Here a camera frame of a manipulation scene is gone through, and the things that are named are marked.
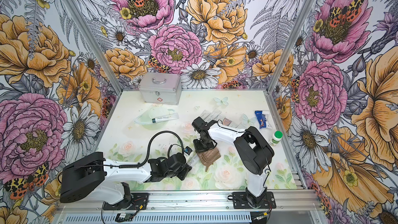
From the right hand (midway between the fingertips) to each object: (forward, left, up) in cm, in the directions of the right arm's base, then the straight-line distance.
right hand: (200, 155), depth 87 cm
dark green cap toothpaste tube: (+27, +22, 0) cm, 35 cm away
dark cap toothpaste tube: (+30, -4, -2) cm, 30 cm away
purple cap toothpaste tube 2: (-3, +4, +1) cm, 5 cm away
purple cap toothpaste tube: (+30, -11, -1) cm, 32 cm away
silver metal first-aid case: (+41, +25, +13) cm, 50 cm away
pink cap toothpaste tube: (+26, -15, -1) cm, 30 cm away
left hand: (-7, +7, -2) cm, 10 cm away
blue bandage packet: (+22, -40, +1) cm, 46 cm away
